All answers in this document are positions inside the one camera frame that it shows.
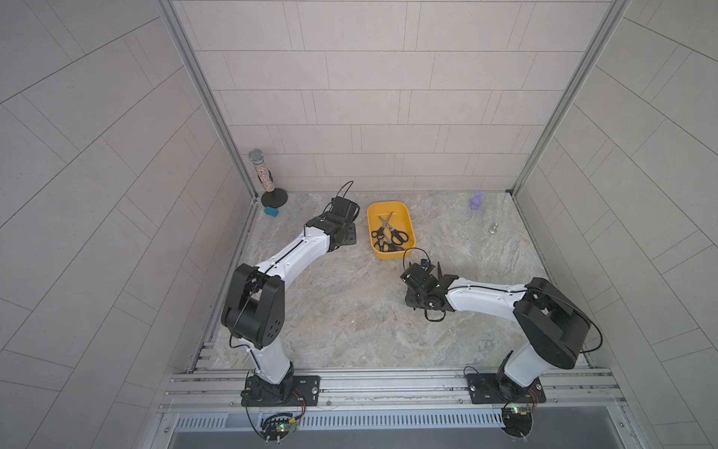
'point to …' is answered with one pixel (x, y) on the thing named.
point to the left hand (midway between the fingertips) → (350, 231)
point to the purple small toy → (476, 202)
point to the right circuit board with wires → (517, 421)
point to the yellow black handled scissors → (432, 320)
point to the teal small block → (271, 211)
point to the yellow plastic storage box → (401, 220)
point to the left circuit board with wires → (277, 426)
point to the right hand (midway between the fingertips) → (410, 299)
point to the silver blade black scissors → (397, 237)
